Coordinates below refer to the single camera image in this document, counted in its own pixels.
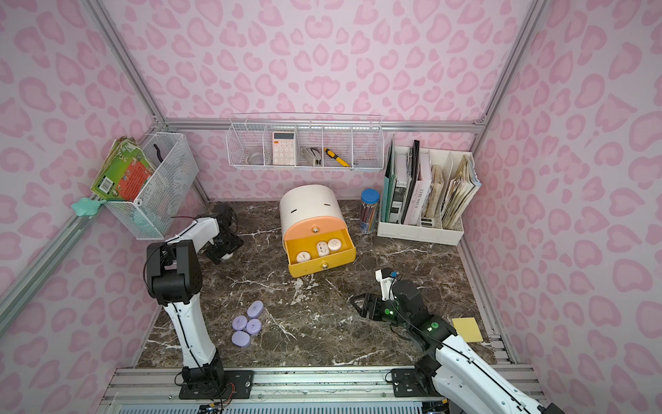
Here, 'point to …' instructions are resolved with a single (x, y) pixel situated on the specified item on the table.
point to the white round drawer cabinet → (308, 210)
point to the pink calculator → (284, 148)
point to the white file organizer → (430, 228)
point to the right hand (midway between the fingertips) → (357, 301)
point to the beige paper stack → (460, 191)
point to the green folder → (389, 185)
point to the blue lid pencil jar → (370, 198)
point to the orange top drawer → (310, 225)
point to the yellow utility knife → (334, 156)
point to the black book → (415, 163)
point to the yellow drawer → (293, 247)
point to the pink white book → (416, 203)
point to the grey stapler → (315, 158)
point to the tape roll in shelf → (255, 159)
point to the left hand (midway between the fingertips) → (229, 248)
